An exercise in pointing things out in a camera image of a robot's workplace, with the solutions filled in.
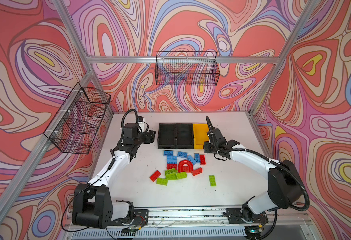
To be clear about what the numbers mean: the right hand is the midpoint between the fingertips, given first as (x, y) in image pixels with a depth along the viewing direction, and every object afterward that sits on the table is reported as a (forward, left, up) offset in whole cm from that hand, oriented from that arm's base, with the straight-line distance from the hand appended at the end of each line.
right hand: (208, 149), depth 90 cm
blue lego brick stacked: (-3, +23, -7) cm, 24 cm away
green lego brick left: (-17, +28, -6) cm, 33 cm away
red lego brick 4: (-4, +3, -7) cm, 9 cm away
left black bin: (+10, +26, -1) cm, 28 cm away
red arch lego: (-8, +11, -7) cm, 16 cm away
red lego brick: (-13, +33, -6) cm, 36 cm away
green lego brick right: (-14, +17, -4) cm, 23 cm away
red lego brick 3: (-12, +8, -6) cm, 15 cm away
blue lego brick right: (-1, +6, -8) cm, 10 cm away
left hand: (+7, +33, +12) cm, 36 cm away
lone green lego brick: (-17, -1, -8) cm, 18 cm away
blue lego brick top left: (+1, +25, -6) cm, 26 cm away
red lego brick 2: (-8, +23, -5) cm, 25 cm away
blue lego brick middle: (0, +16, -6) cm, 17 cm away
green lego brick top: (-13, +23, -4) cm, 27 cm away
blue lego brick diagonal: (-5, +10, -6) cm, 12 cm away
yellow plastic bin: (+8, +4, +3) cm, 10 cm away
